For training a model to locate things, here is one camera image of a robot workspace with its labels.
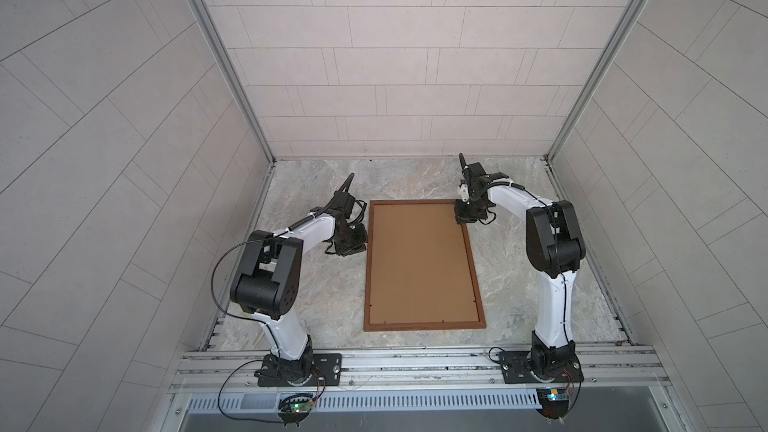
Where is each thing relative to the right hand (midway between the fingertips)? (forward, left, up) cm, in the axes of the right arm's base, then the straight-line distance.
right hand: (457, 217), depth 100 cm
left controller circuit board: (-48, +45, +3) cm, 66 cm away
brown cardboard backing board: (-17, +14, 0) cm, 22 cm away
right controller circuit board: (-51, -13, -3) cm, 53 cm away
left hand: (-8, +28, +2) cm, 29 cm away
